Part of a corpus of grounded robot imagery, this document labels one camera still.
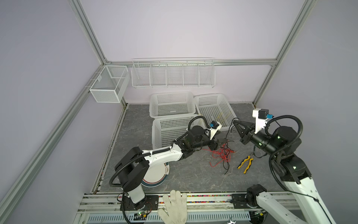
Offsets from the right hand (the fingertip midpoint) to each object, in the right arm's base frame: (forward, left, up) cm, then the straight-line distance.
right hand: (234, 122), depth 60 cm
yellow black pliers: (0, -19, -38) cm, 43 cm away
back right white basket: (+45, -4, -38) cm, 59 cm away
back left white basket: (+49, +40, -37) cm, 73 cm away
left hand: (+2, +1, -16) cm, 16 cm away
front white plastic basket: (+22, +37, -36) cm, 56 cm away
